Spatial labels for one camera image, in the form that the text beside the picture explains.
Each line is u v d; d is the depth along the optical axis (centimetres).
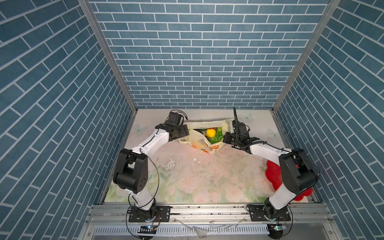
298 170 47
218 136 99
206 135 102
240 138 73
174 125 71
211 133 101
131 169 48
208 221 72
